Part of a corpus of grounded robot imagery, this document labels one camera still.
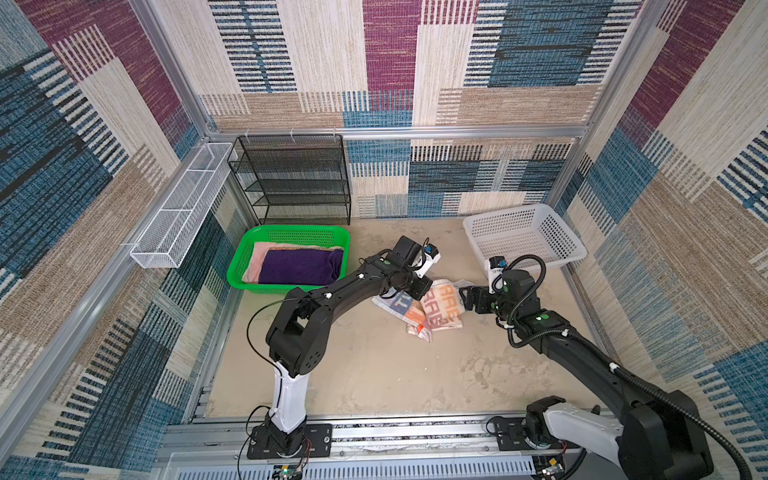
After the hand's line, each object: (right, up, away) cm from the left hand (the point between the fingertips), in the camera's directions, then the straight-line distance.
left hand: (430, 284), depth 89 cm
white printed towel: (+3, -7, +2) cm, 8 cm away
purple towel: (-42, +4, +12) cm, 43 cm away
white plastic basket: (+37, +17, +26) cm, 48 cm away
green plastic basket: (-57, +16, +17) cm, 62 cm away
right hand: (+12, -2, -4) cm, 13 cm away
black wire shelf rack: (-45, +35, +19) cm, 61 cm away
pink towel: (-58, +2, +12) cm, 60 cm away
